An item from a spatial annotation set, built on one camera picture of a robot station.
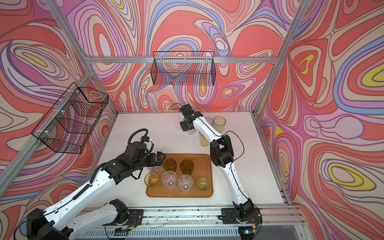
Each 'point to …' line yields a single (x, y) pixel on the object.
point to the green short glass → (202, 183)
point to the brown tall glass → (186, 166)
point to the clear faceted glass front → (169, 179)
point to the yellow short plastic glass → (152, 178)
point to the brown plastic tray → (203, 167)
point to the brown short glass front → (170, 164)
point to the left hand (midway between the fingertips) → (161, 154)
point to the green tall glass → (219, 124)
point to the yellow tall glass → (203, 141)
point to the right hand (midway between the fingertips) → (187, 128)
